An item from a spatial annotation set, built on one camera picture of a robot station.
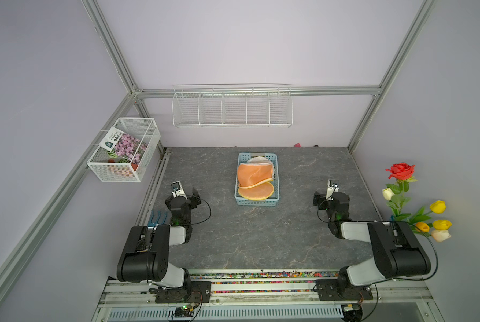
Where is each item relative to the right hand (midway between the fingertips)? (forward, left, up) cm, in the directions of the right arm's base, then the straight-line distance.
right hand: (326, 190), depth 94 cm
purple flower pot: (+2, +84, +28) cm, 89 cm away
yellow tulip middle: (-27, -20, +24) cm, 41 cm away
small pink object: (+38, +6, -7) cm, 39 cm away
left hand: (-1, +66, +2) cm, 66 cm away
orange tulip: (-28, -13, +24) cm, 40 cm away
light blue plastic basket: (-5, +26, -1) cm, 27 cm away
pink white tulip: (-30, -19, +22) cm, 42 cm away
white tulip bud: (-15, -11, +21) cm, 28 cm away
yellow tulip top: (-21, -23, +23) cm, 39 cm away
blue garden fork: (-13, +82, -7) cm, 84 cm away
